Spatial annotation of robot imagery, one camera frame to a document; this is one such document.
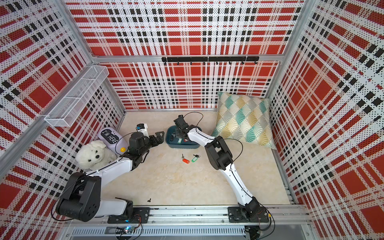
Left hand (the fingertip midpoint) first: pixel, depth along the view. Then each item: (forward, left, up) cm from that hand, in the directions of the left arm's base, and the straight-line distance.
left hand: (161, 133), depth 90 cm
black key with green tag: (-9, -21, -14) cm, 27 cm away
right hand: (+11, -11, -11) cm, 19 cm away
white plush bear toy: (-16, +31, +4) cm, 35 cm away
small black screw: (-34, +3, -13) cm, 37 cm away
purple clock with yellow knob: (-3, +29, -3) cm, 30 cm away
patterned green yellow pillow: (+11, -53, +1) cm, 54 cm away
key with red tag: (-11, -14, -14) cm, 22 cm away
